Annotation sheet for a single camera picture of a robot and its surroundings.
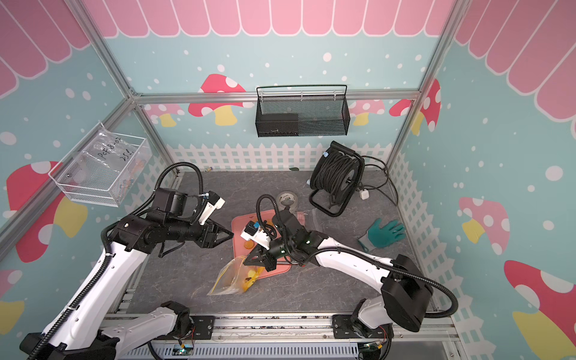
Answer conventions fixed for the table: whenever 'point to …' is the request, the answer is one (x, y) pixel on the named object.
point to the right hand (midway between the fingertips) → (247, 262)
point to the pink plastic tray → (244, 247)
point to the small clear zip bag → (315, 220)
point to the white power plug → (364, 194)
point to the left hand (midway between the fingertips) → (225, 236)
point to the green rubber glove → (376, 236)
